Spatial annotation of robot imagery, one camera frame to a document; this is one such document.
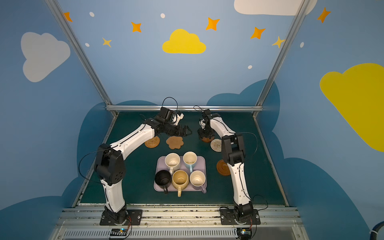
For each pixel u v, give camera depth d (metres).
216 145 1.04
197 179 0.86
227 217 0.74
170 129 0.76
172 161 0.93
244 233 0.73
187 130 0.80
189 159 0.91
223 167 0.93
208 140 1.07
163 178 0.85
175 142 1.04
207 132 0.92
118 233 0.73
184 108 1.48
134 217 0.76
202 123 0.96
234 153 0.63
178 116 0.85
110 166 0.50
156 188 0.83
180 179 0.86
